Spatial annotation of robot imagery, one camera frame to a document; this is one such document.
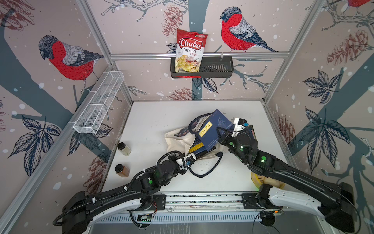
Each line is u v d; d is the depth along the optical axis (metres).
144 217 0.71
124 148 0.85
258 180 0.75
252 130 0.99
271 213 0.70
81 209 0.44
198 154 0.85
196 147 0.88
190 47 0.83
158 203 0.73
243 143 0.50
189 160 0.61
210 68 1.07
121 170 0.76
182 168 0.62
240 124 0.61
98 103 0.78
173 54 0.92
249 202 0.73
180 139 0.76
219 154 0.78
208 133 0.74
